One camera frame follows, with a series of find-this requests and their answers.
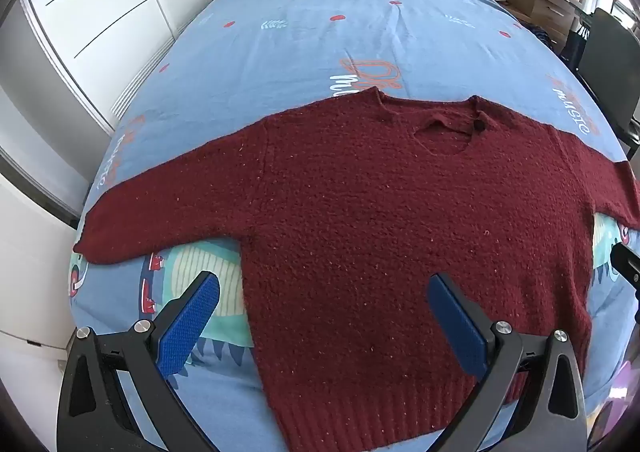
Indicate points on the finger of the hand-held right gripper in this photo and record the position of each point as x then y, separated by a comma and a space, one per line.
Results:
627, 262

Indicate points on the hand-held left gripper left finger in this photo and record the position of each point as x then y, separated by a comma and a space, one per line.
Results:
187, 327

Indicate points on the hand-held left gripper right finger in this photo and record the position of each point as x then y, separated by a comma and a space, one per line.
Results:
457, 327

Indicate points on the dark red knit sweater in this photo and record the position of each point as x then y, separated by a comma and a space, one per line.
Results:
380, 212

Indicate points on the white drawer cabinet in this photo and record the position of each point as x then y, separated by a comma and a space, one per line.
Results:
35, 257

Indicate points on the dark chair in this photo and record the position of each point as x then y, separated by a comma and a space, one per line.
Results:
607, 56

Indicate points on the wooden drawer cabinet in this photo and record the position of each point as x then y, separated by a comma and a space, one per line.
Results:
557, 6

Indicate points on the blue printed bed sheet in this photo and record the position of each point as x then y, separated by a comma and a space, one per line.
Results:
350, 31

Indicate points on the white wardrobe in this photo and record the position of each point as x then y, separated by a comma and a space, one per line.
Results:
110, 6

